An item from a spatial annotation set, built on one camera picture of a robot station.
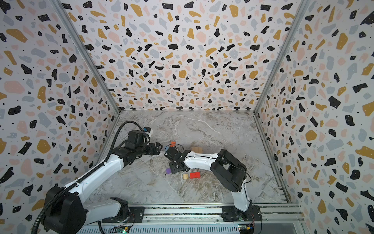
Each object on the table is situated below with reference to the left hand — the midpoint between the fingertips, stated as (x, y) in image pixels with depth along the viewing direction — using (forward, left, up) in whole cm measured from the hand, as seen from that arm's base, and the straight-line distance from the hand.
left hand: (155, 143), depth 83 cm
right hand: (-7, -9, -13) cm, 18 cm away
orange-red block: (+11, -7, -16) cm, 21 cm away
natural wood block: (+5, -22, -15) cm, 27 cm away
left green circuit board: (-39, +13, -15) cm, 44 cm away
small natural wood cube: (-14, -17, -14) cm, 26 cm away
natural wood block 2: (+4, -24, -15) cm, 29 cm away
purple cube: (-10, -6, -16) cm, 20 cm away
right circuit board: (-40, -47, -16) cm, 64 cm away
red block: (-13, -22, -16) cm, 30 cm away
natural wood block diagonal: (+5, -27, -16) cm, 32 cm away
